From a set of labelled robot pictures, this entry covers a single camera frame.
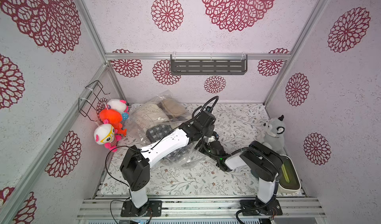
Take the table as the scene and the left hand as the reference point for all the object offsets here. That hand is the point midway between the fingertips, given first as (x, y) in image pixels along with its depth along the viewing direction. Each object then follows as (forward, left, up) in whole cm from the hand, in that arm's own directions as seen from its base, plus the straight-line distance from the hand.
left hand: (208, 126), depth 82 cm
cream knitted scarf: (+17, +40, -12) cm, 45 cm away
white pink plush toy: (+19, +55, -3) cm, 58 cm away
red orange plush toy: (+7, +55, -2) cm, 56 cm away
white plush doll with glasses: (-5, +56, 0) cm, 56 cm away
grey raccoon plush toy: (-2, -38, -6) cm, 38 cm away
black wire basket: (+5, +62, +13) cm, 64 cm away
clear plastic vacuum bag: (-11, +9, -20) cm, 25 cm away
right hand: (-2, +8, -13) cm, 15 cm away
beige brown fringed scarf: (+24, +22, -15) cm, 35 cm away
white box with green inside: (-25, -42, -14) cm, 51 cm away
